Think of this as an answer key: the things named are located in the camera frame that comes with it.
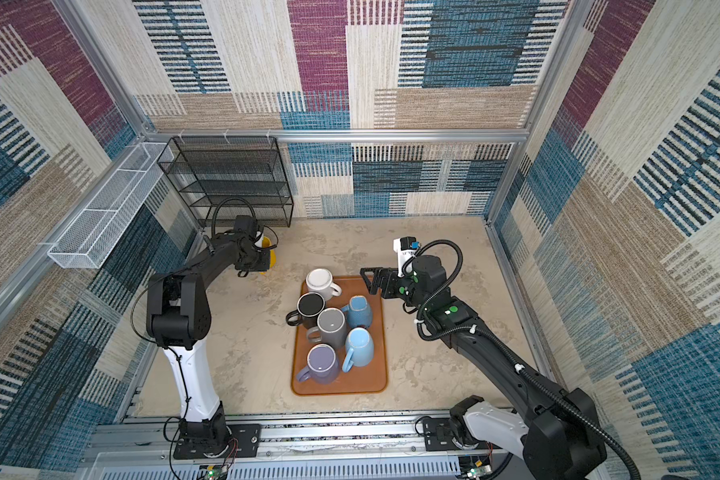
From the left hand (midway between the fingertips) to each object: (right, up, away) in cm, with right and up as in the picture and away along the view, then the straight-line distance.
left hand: (262, 259), depth 101 cm
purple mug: (+23, -26, -25) cm, 43 cm away
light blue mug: (+33, -23, -22) cm, 45 cm away
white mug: (+20, -6, -7) cm, 22 cm away
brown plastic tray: (+32, -32, -18) cm, 49 cm away
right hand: (+36, -3, -24) cm, 44 cm away
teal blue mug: (+32, -14, -17) cm, 39 cm away
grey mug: (+25, -18, -21) cm, 38 cm away
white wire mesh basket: (-30, +5, -31) cm, 43 cm away
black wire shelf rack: (-23, +31, +7) cm, 39 cm away
